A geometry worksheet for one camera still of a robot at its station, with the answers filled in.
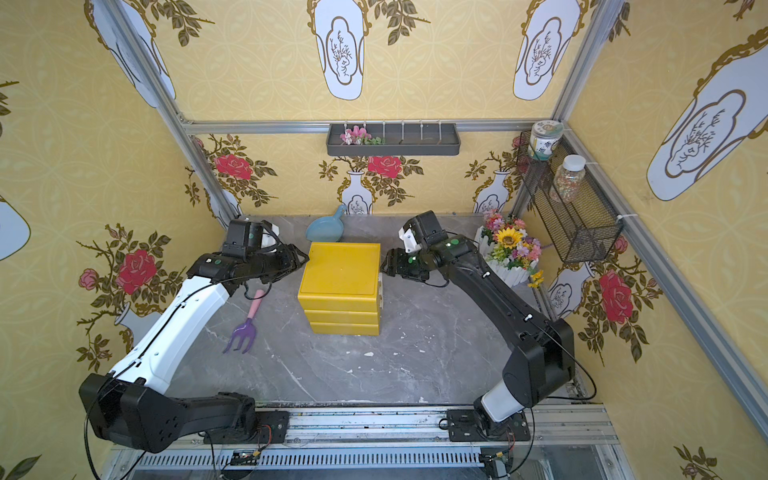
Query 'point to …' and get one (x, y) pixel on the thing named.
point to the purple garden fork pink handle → (247, 330)
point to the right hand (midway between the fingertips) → (397, 264)
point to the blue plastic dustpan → (327, 228)
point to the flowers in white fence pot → (509, 249)
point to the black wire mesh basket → (570, 203)
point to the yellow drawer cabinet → (339, 289)
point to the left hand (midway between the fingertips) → (292, 260)
